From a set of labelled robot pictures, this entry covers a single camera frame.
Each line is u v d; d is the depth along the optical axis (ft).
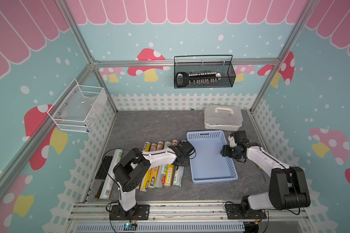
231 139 2.78
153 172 2.79
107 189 2.55
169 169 2.79
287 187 1.41
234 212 2.43
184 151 2.38
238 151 2.21
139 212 2.45
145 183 2.66
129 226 2.39
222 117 3.28
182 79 2.93
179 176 2.71
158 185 2.60
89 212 2.49
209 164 3.07
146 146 3.16
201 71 3.05
